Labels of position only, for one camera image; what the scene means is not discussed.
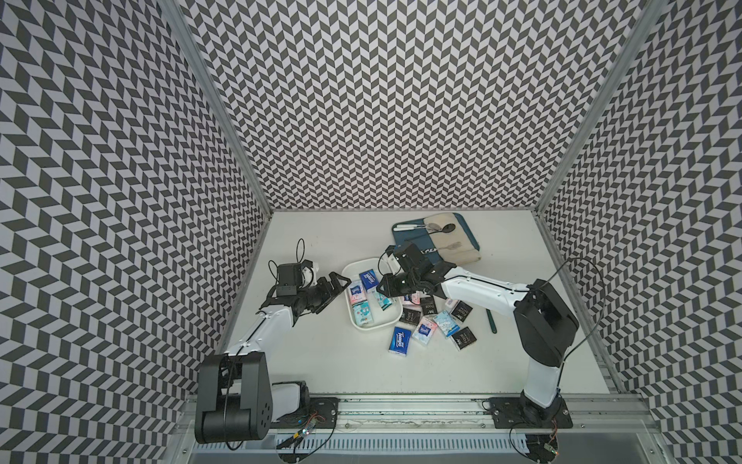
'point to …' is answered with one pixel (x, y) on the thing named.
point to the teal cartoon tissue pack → (383, 300)
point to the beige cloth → (451, 243)
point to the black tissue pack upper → (461, 310)
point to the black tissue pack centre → (428, 305)
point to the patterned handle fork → (452, 246)
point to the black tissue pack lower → (464, 337)
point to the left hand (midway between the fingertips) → (342, 289)
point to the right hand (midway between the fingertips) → (380, 292)
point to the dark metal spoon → (446, 228)
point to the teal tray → (421, 240)
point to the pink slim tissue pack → (450, 304)
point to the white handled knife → (410, 228)
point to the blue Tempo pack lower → (400, 340)
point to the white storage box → (356, 293)
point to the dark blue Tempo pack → (368, 278)
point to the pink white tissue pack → (415, 298)
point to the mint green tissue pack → (362, 313)
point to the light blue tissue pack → (446, 324)
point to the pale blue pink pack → (424, 330)
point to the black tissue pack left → (410, 316)
